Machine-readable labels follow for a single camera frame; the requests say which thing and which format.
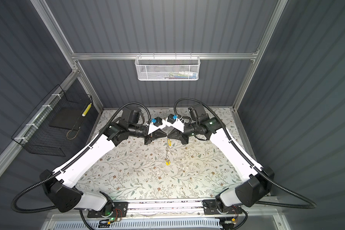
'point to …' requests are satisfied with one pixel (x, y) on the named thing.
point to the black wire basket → (36, 136)
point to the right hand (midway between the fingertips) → (170, 136)
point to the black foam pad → (68, 118)
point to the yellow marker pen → (86, 110)
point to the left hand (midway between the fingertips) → (166, 133)
